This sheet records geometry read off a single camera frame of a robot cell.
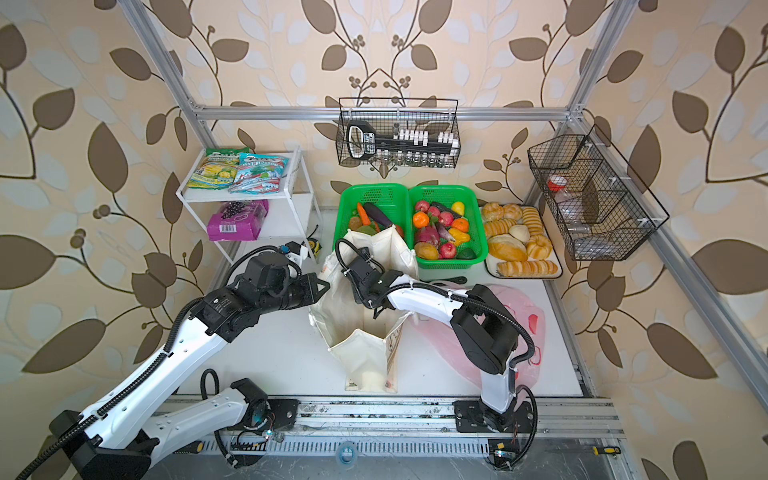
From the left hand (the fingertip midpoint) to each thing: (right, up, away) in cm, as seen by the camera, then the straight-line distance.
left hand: (333, 284), depth 71 cm
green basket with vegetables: (+14, +27, +48) cm, 57 cm away
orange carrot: (+3, +19, +43) cm, 47 cm away
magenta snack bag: (-31, +16, +16) cm, 39 cm away
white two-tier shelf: (-14, +19, +12) cm, 26 cm away
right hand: (+7, -4, +18) cm, 20 cm away
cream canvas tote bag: (+8, -13, -6) cm, 17 cm away
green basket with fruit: (+34, +16, +40) cm, 55 cm away
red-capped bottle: (+59, +26, +10) cm, 65 cm away
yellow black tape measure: (-14, +8, +35) cm, 39 cm away
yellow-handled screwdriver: (+66, -39, -1) cm, 77 cm away
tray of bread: (+59, +10, +33) cm, 68 cm away
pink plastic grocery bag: (+28, -18, +14) cm, 36 cm away
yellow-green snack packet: (-35, +31, +12) cm, 48 cm away
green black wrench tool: (+35, -3, +28) cm, 45 cm away
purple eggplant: (+8, +20, +45) cm, 50 cm away
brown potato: (0, +16, +39) cm, 42 cm away
